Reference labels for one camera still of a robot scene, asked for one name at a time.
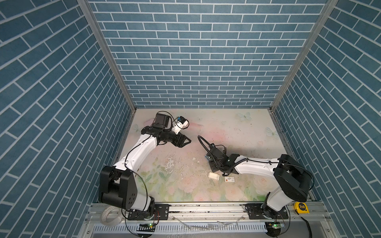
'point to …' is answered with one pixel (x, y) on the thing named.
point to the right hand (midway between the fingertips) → (211, 161)
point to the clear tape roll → (111, 215)
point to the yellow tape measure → (301, 207)
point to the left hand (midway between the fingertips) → (186, 138)
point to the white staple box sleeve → (229, 179)
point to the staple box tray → (214, 175)
